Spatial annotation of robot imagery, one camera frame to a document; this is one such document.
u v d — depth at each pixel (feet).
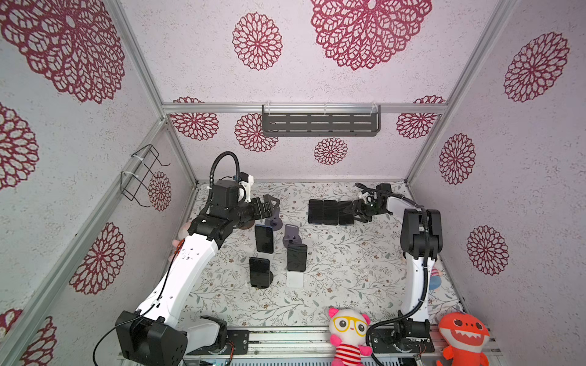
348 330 2.30
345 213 3.34
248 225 3.40
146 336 1.21
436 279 2.70
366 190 3.35
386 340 2.40
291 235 3.09
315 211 3.58
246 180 2.20
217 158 1.81
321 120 3.17
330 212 3.56
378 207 2.93
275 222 3.28
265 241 2.85
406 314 2.12
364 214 3.19
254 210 2.13
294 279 2.90
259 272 3.01
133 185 2.50
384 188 3.04
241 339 2.41
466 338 2.23
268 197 2.13
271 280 2.88
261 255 3.02
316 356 2.37
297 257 3.14
